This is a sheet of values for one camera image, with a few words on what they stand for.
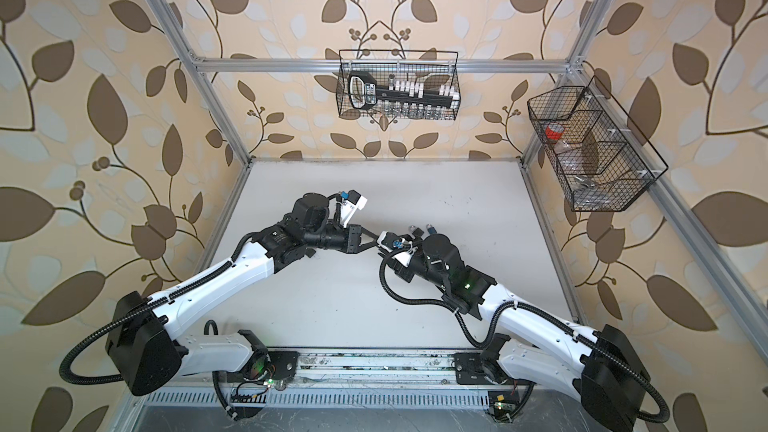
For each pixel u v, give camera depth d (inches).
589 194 25.2
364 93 33.3
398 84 32.3
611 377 15.5
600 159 29.0
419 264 25.4
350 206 27.3
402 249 23.8
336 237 25.5
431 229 39.4
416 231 39.1
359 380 29.0
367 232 27.6
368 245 27.8
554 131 34.4
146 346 15.3
